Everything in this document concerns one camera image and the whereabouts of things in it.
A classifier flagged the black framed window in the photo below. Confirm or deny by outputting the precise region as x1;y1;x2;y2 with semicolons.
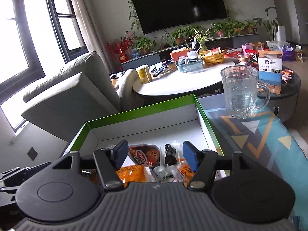
0;0;88;133

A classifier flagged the red flower plant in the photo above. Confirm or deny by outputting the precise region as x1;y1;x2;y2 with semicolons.
106;30;135;64

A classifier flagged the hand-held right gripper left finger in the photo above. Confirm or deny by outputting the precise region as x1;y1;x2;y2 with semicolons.
52;140;129;190

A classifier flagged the dark round side table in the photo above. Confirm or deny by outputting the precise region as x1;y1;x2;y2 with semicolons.
256;65;302;123

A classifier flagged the yellow can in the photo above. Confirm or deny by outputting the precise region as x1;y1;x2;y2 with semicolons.
136;64;153;84

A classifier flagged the blue grey plastic tray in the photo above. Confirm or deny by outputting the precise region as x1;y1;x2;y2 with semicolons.
175;56;204;73

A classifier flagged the small orange snack packet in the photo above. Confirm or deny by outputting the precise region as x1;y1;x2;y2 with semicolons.
179;159;193;180

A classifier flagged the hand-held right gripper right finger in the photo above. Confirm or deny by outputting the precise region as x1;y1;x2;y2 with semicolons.
182;141;263;190

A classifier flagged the orange woven basket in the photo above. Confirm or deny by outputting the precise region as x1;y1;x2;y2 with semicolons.
199;49;227;65

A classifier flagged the dark television cabinet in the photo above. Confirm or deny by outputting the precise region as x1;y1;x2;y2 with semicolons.
120;32;260;71

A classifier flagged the orange box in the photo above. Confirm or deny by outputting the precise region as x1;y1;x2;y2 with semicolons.
170;48;190;61

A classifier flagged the grey armchair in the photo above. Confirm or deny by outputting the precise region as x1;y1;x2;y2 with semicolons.
21;51;139;141

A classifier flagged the white air purifier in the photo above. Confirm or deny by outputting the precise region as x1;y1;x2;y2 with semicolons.
277;26;287;42

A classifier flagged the round white table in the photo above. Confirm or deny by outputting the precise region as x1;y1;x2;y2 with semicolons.
132;59;243;99

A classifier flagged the purple bag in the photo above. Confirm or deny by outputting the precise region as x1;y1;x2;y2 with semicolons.
281;45;295;62

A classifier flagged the clear packet dark snack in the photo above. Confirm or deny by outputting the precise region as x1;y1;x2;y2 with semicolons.
164;142;180;166

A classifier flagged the tall leafy plant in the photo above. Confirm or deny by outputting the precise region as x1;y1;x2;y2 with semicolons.
254;7;280;41

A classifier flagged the blue white carton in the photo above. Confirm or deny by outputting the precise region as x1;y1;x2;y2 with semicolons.
258;54;283;94

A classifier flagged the clear glass mug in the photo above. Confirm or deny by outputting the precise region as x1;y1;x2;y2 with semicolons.
221;65;271;119

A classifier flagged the black wall television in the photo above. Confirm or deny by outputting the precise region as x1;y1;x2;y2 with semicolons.
129;0;228;35

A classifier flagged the dark wall socket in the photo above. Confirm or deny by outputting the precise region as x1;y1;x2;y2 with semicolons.
26;146;38;161

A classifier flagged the beige curtain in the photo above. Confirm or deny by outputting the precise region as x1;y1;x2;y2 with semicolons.
67;0;116;74

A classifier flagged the white clear snack packet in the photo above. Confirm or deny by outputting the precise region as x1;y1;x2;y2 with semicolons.
151;166;184;183

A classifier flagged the spider plant in vase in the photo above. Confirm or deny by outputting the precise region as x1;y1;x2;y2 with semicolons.
189;28;214;52

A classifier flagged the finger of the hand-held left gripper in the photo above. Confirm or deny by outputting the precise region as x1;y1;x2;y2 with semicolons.
0;162;52;182
0;184;21;198

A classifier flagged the pile of boxes and bags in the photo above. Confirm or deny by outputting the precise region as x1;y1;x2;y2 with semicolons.
225;41;282;65

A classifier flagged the green potted plant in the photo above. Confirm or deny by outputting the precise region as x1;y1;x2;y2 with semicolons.
210;17;259;38
164;25;193;46
133;37;157;54

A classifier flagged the orange pastry packet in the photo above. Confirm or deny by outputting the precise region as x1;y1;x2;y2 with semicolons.
115;165;150;188

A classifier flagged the clear plastic cup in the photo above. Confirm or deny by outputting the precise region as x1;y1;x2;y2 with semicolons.
237;52;251;66

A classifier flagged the green cardboard box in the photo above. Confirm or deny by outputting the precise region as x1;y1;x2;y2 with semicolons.
60;94;225;181

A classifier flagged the red tomato snack packet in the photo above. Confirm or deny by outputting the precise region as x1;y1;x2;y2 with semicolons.
128;144;161;167

